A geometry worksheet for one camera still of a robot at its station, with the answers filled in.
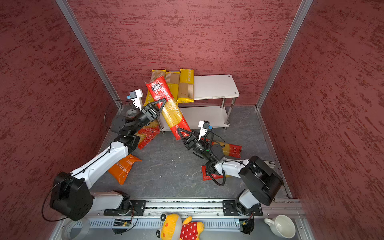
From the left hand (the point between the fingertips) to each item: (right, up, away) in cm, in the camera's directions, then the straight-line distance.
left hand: (167, 103), depth 62 cm
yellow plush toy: (+2, -54, +1) cm, 55 cm away
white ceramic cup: (+54, -58, +8) cm, 80 cm away
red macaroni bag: (-20, -16, +32) cm, 41 cm away
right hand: (+3, -13, +5) cm, 14 cm away
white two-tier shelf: (+25, +11, +23) cm, 36 cm away
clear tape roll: (-46, -56, +5) cm, 73 cm away
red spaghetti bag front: (+19, -40, +21) cm, 49 cm away
